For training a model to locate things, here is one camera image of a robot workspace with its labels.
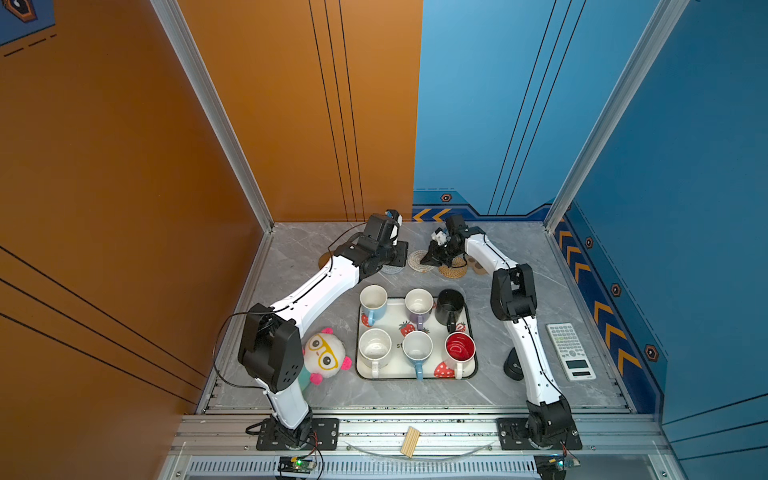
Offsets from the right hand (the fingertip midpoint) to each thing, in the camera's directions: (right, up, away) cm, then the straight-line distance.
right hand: (421, 260), depth 108 cm
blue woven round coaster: (-11, -3, -2) cm, 11 cm away
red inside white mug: (+9, -25, -22) cm, 35 cm away
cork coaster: (+13, -1, -27) cm, 30 cm away
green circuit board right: (+29, -48, -38) cm, 67 cm away
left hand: (-6, +5, -22) cm, 24 cm away
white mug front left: (-16, -25, -21) cm, 37 cm away
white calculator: (+41, -26, -22) cm, 54 cm away
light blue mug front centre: (-3, -24, -23) cm, 33 cm away
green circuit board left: (-33, -48, -37) cm, 69 cm away
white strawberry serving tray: (-9, -19, -15) cm, 25 cm away
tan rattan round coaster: (+13, -3, -3) cm, 13 cm away
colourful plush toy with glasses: (-28, -24, -29) cm, 47 cm away
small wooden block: (-6, -43, -35) cm, 56 cm away
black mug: (+7, -14, -15) cm, 22 cm away
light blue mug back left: (-16, -13, -14) cm, 25 cm away
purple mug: (-2, -13, -13) cm, 19 cm away
